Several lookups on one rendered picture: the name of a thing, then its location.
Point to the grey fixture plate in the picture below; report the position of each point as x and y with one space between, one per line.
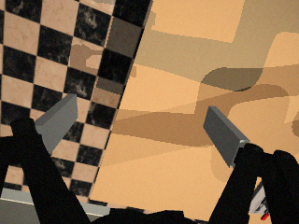
256 206

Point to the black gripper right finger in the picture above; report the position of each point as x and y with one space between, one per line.
279 172

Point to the grey toggle clamp with red handle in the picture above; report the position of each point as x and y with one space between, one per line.
266 212

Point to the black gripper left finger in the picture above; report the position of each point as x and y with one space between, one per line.
31 145

